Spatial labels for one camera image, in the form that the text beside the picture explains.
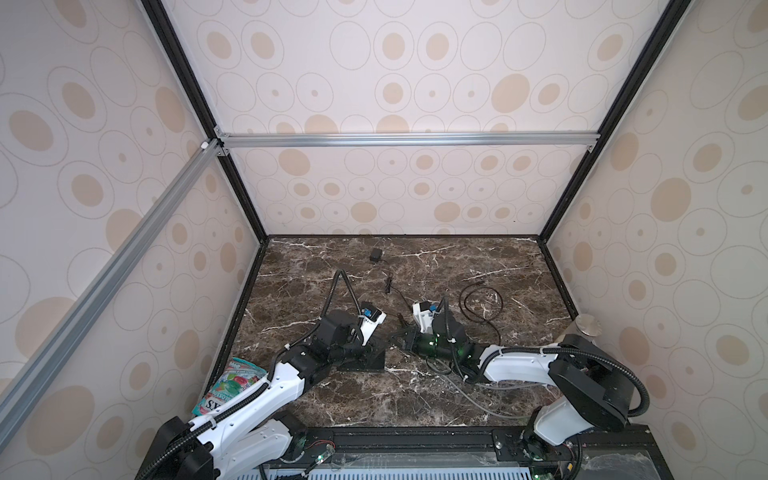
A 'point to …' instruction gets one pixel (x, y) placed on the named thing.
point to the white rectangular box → (424, 317)
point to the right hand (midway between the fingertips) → (388, 338)
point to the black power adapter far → (376, 255)
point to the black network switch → (370, 358)
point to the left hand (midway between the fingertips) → (391, 340)
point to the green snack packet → (234, 376)
